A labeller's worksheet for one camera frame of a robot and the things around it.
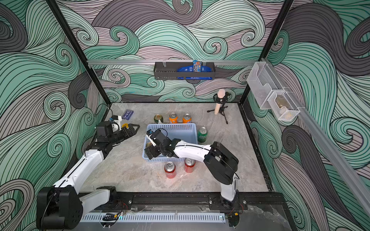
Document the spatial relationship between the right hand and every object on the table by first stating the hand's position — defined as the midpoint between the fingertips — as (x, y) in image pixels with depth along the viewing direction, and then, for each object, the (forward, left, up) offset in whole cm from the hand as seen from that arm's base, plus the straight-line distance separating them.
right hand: (153, 146), depth 85 cm
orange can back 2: (+21, -21, +1) cm, 30 cm away
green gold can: (0, +2, +3) cm, 4 cm away
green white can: (+20, -1, +2) cm, 20 cm away
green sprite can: (+8, -31, +1) cm, 32 cm away
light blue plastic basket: (+15, -20, -6) cm, 26 cm away
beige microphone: (+26, -42, +19) cm, 53 cm away
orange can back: (+21, -11, +1) cm, 24 cm away
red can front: (-12, -22, +1) cm, 25 cm away
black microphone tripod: (+26, -44, +12) cm, 53 cm away
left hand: (+8, +10, +11) cm, 17 cm away
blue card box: (+31, +26, -6) cm, 41 cm away
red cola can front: (-15, -11, +2) cm, 19 cm away
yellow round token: (+8, +15, +12) cm, 21 cm away
